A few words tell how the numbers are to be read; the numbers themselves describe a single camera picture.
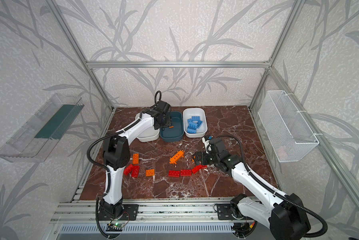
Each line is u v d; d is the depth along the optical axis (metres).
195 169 0.87
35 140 0.64
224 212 0.73
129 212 0.73
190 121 1.07
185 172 0.87
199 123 1.08
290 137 0.62
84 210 0.76
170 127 1.02
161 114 0.75
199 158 0.72
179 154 0.93
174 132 1.04
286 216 0.38
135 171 0.86
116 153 0.54
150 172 0.87
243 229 0.74
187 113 1.15
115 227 0.72
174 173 0.87
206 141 0.74
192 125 1.04
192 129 1.05
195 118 1.12
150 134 0.96
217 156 0.62
